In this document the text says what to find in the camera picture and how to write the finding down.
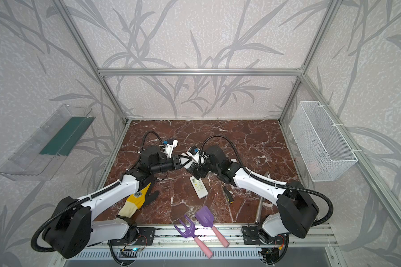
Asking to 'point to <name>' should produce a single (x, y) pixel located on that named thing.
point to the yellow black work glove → (137, 201)
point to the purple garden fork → (189, 232)
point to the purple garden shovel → (204, 216)
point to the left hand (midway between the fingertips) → (192, 156)
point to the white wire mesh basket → (324, 152)
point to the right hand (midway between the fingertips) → (193, 157)
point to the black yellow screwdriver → (228, 194)
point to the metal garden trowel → (260, 204)
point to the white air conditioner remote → (199, 187)
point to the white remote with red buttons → (184, 158)
